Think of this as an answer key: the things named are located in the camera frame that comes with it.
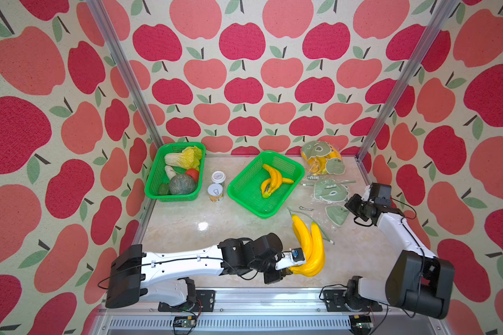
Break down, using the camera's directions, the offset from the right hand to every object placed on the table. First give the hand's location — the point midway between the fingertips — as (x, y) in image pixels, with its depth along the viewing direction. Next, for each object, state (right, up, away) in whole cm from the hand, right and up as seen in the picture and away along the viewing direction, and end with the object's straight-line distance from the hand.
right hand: (350, 206), depth 88 cm
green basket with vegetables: (-84, +15, +23) cm, 88 cm away
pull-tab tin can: (-60, +6, +11) cm, 61 cm away
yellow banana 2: (-36, +4, +13) cm, 38 cm away
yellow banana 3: (-24, +11, +18) cm, 32 cm away
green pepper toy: (-85, +7, +12) cm, 87 cm away
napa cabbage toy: (-76, +23, +20) cm, 81 cm away
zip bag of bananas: (-5, +23, +23) cm, 33 cm away
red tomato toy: (-72, +15, +16) cm, 75 cm away
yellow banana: (-31, +11, +13) cm, 35 cm away
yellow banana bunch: (-23, -8, -20) cm, 31 cm away
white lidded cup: (-60, +13, +15) cm, 63 cm away
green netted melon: (-75, +9, +7) cm, 76 cm away
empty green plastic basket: (-46, +7, +16) cm, 49 cm away
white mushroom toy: (-87, +15, +22) cm, 91 cm away
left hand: (-30, -19, -22) cm, 42 cm away
